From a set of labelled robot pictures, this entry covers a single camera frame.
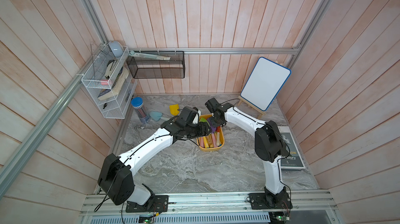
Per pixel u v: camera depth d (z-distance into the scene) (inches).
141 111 37.3
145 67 41.9
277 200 25.3
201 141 35.7
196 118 25.1
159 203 28.7
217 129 37.3
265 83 34.7
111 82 28.6
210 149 34.9
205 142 35.5
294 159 33.0
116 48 32.5
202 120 39.6
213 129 37.5
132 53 35.6
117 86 31.5
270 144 21.1
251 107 41.0
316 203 29.3
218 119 27.5
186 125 23.8
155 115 42.3
